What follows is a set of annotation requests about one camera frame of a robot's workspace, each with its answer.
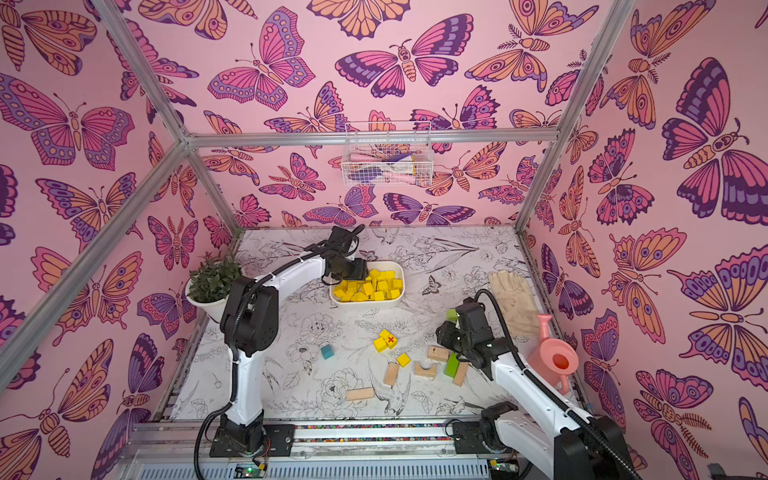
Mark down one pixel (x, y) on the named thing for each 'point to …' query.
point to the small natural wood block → (437, 353)
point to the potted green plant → (208, 287)
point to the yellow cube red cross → (391, 341)
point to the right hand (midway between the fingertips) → (442, 330)
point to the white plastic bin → (399, 272)
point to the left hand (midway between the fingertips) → (366, 271)
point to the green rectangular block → (452, 365)
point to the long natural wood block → (359, 394)
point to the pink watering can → (554, 359)
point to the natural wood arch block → (431, 371)
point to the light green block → (452, 315)
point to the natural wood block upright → (391, 373)
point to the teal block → (327, 351)
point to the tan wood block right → (461, 373)
